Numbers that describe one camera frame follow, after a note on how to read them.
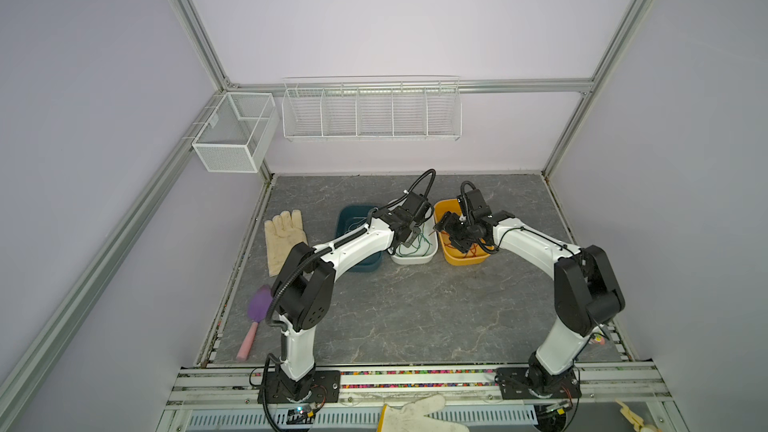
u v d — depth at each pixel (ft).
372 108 3.22
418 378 2.48
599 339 2.53
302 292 1.60
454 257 2.92
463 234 2.61
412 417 2.29
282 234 3.37
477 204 2.41
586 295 1.55
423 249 3.19
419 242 3.33
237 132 3.29
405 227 2.16
